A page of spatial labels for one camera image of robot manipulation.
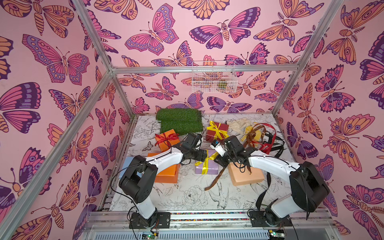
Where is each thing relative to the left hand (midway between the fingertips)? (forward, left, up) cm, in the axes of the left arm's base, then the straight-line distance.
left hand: (203, 153), depth 91 cm
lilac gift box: (-9, -3, 0) cm, 9 cm away
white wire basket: (+40, -7, +28) cm, 49 cm away
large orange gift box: (-15, +18, +3) cm, 24 cm away
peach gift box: (-12, -21, -1) cm, 24 cm away
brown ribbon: (+18, -37, -5) cm, 41 cm away
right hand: (-3, -8, +1) cm, 9 cm away
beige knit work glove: (+28, -28, -6) cm, 39 cm away
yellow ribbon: (-7, -1, +2) cm, 7 cm away
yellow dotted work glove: (+23, -34, -5) cm, 42 cm away
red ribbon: (+9, -43, -5) cm, 44 cm away
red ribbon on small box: (+11, +21, +2) cm, 24 cm away
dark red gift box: (+16, -9, +1) cm, 18 cm away
